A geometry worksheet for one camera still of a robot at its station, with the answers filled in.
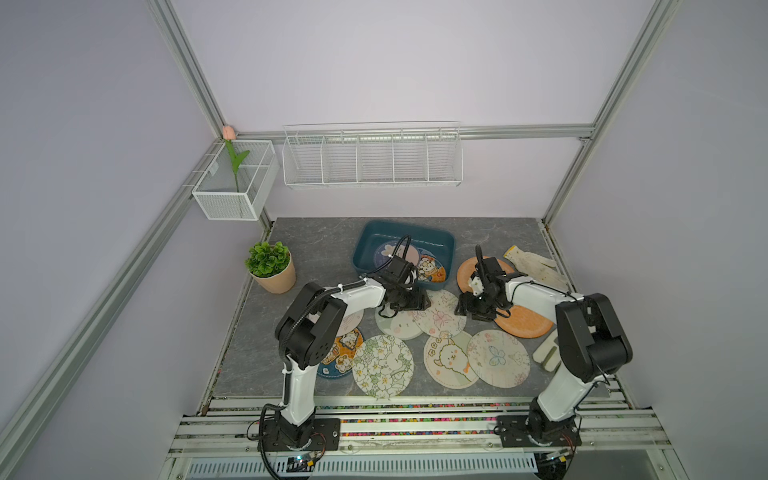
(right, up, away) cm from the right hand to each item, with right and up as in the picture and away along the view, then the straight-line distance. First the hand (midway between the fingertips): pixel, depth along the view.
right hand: (463, 311), depth 95 cm
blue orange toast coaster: (-38, -12, -8) cm, 41 cm away
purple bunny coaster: (-21, +20, +22) cm, 36 cm away
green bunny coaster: (-19, -4, -2) cm, 20 cm away
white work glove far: (+29, +14, +11) cm, 34 cm away
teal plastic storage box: (-8, +20, +18) cm, 28 cm away
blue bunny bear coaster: (-9, +14, +11) cm, 20 cm away
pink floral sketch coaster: (-7, -3, -1) cm, 8 cm away
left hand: (-13, +2, -1) cm, 13 cm away
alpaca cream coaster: (-7, -13, -9) cm, 17 cm away
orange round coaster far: (+3, +11, +9) cm, 15 cm away
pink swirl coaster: (-36, -3, -1) cm, 36 cm away
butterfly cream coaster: (+8, -12, -9) cm, 17 cm away
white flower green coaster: (-25, -14, -10) cm, 30 cm away
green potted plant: (-60, +15, -3) cm, 62 cm away
